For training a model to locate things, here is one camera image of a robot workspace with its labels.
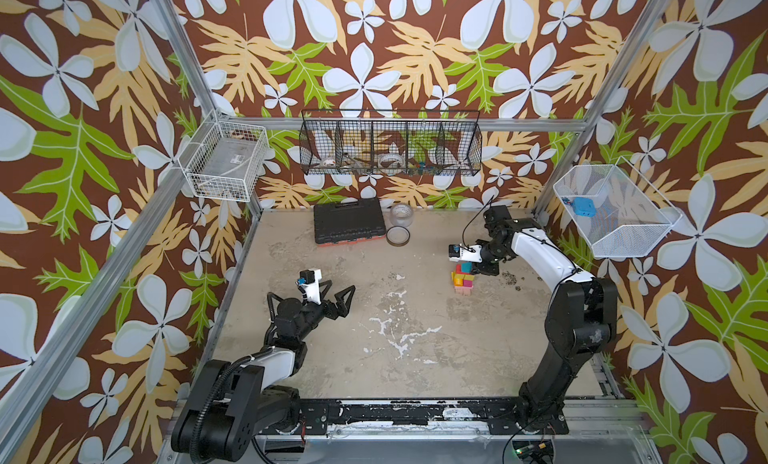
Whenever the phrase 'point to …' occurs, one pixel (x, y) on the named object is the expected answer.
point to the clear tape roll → (401, 214)
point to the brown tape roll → (398, 236)
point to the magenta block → (468, 283)
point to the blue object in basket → (582, 206)
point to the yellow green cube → (459, 276)
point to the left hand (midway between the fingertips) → (340, 281)
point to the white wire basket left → (223, 161)
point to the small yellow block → (469, 277)
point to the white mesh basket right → (631, 214)
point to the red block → (458, 269)
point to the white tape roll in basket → (391, 160)
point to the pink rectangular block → (464, 290)
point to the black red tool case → (348, 222)
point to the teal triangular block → (467, 267)
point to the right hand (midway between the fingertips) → (473, 260)
